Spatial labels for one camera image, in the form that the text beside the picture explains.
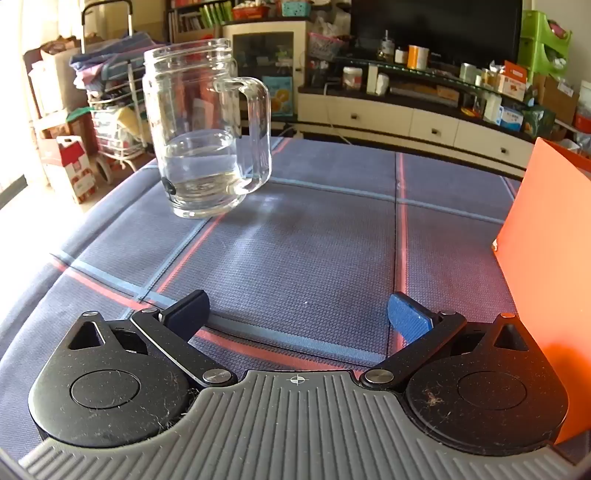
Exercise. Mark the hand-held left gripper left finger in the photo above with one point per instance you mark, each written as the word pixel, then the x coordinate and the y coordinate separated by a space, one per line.
pixel 187 314

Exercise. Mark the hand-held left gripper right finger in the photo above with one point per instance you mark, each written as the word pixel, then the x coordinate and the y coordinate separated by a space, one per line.
pixel 408 318

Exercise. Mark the orange cardboard box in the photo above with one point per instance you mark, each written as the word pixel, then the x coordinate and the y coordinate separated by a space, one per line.
pixel 545 258

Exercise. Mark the clear glass mug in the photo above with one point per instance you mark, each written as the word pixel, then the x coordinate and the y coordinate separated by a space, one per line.
pixel 198 170

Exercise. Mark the red and white carton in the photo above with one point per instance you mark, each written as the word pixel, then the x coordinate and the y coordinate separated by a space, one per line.
pixel 69 166

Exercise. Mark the cream low television cabinet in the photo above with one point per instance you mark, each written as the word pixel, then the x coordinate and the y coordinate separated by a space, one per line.
pixel 415 122

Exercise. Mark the blue tissue box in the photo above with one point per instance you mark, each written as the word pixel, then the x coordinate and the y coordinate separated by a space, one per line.
pixel 512 117

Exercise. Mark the white lidded jar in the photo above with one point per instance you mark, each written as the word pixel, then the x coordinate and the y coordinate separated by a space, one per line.
pixel 352 78

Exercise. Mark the orange and white packet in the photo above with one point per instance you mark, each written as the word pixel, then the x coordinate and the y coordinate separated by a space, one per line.
pixel 511 82

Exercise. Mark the brown cardboard box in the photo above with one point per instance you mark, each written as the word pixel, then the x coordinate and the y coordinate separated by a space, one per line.
pixel 558 99
pixel 55 78

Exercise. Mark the cream glass-door cabinet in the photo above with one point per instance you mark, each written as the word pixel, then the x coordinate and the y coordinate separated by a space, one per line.
pixel 268 60

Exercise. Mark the pink plastic basket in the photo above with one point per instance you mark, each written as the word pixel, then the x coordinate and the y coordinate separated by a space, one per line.
pixel 325 45

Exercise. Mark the black television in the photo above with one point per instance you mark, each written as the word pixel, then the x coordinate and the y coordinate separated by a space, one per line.
pixel 434 23

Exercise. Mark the red plastic basket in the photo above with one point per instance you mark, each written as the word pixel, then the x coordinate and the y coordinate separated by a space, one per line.
pixel 250 12

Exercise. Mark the teal plastic basket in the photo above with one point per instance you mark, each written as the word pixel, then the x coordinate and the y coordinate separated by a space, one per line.
pixel 295 8

